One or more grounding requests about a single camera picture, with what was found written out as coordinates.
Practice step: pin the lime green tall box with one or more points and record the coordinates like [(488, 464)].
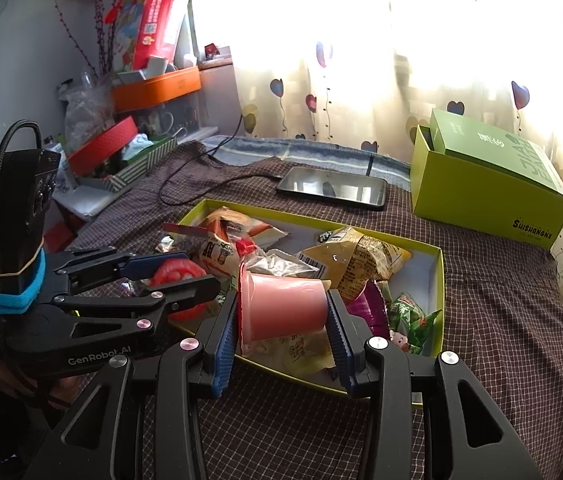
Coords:
[(481, 210)]

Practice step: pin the black smartphone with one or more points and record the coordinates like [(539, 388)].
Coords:
[(331, 187)]

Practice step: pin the dried twig branches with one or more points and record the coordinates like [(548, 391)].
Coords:
[(104, 25)]

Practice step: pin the clear storage bin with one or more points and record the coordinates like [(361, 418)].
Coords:
[(186, 115)]

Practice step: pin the red flat box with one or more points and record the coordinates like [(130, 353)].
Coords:
[(59, 236)]

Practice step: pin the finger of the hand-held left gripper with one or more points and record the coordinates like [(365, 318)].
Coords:
[(186, 292), (161, 266)]

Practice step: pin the green striped box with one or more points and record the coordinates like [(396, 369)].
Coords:
[(131, 170)]

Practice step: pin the orange storage box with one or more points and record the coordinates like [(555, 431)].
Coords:
[(156, 90)]

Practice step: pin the colourful printed bag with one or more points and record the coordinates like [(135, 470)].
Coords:
[(124, 35)]

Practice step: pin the shallow green cardboard tray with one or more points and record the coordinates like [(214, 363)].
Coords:
[(421, 265)]

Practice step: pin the orange and white snack packet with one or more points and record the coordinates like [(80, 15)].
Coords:
[(221, 240)]

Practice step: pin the red round tin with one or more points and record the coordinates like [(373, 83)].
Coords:
[(101, 145)]

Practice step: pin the dark green flat box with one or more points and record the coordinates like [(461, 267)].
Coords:
[(491, 150)]

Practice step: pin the large yellow snack bag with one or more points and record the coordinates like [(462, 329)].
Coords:
[(361, 260)]

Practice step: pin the small red box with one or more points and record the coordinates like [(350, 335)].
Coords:
[(211, 51)]

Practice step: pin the white small table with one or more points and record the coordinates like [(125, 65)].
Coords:
[(86, 200)]

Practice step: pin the red printed carton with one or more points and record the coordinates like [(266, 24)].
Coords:
[(159, 25)]

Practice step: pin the brown checked bedsheet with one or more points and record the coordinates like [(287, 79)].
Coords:
[(501, 310)]

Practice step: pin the pink jelly cup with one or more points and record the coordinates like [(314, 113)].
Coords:
[(176, 272), (281, 310)]

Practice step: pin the purple snack packet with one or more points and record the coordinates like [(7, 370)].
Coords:
[(369, 310)]

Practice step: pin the clear bag with green label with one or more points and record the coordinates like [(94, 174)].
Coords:
[(281, 262)]

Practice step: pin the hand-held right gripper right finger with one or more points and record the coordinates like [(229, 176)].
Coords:
[(340, 347)]

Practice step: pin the clear plastic bag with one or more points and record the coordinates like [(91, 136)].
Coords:
[(86, 110)]

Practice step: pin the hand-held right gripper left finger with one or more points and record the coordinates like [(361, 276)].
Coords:
[(224, 347)]

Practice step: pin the green snack packet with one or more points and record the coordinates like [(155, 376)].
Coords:
[(411, 325)]

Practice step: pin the heart print curtain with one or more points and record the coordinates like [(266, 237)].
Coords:
[(361, 35)]

